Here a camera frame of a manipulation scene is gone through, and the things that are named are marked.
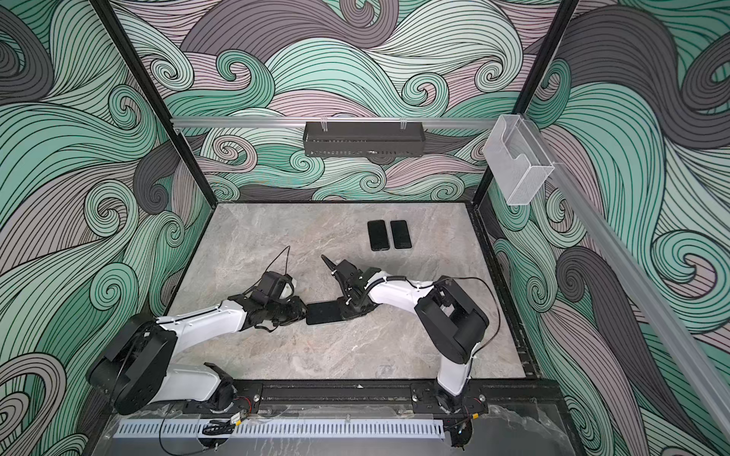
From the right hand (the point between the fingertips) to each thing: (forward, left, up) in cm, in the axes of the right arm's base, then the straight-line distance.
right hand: (347, 314), depth 88 cm
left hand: (0, +11, +2) cm, 12 cm away
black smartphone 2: (+36, -20, -4) cm, 41 cm away
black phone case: (+32, -10, 0) cm, 33 cm away
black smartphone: (+1, +8, -1) cm, 8 cm away
